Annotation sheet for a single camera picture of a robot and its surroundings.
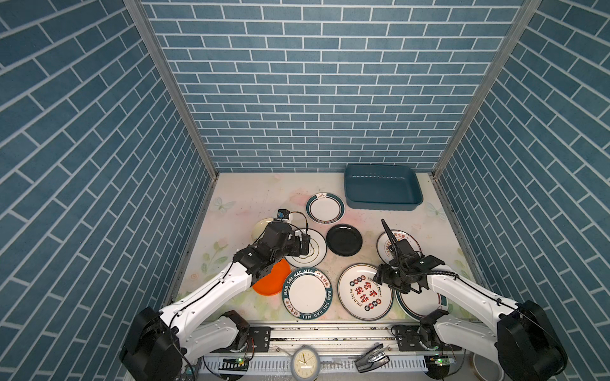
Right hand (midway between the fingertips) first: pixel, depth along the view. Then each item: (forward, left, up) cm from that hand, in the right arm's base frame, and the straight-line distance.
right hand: (377, 278), depth 85 cm
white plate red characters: (-6, +6, -2) cm, 9 cm away
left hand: (+7, +28, +14) cm, 32 cm away
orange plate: (-5, +38, 0) cm, 38 cm away
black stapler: (-24, +3, +1) cm, 25 cm away
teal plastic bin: (+45, -6, +1) cm, 46 cm away
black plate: (+16, +12, -1) cm, 20 cm away
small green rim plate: (+32, +21, -1) cm, 38 cm away
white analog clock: (-27, +23, +3) cm, 36 cm away
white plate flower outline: (+10, +23, -1) cm, 25 cm away
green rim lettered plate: (-7, +25, -1) cm, 26 cm away
